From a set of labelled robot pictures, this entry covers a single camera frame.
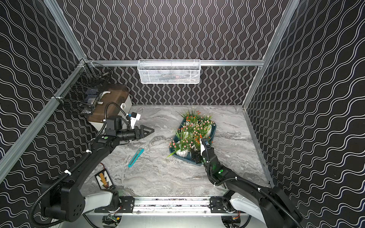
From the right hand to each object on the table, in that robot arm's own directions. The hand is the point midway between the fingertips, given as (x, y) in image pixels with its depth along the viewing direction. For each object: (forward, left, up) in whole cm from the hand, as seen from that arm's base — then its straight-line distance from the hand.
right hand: (198, 147), depth 85 cm
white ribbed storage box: (+16, +67, -2) cm, 69 cm away
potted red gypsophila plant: (+20, +4, +5) cm, 21 cm away
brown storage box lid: (+30, +63, +8) cm, 70 cm away
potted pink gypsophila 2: (+13, -5, +4) cm, 15 cm away
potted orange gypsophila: (+3, +1, +6) cm, 7 cm away
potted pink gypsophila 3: (+11, +7, +1) cm, 13 cm away
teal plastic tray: (+21, +10, -3) cm, 23 cm away
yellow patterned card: (-17, +55, -8) cm, 58 cm away
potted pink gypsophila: (0, +10, +2) cm, 10 cm away
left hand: (+2, +27, +15) cm, 30 cm away
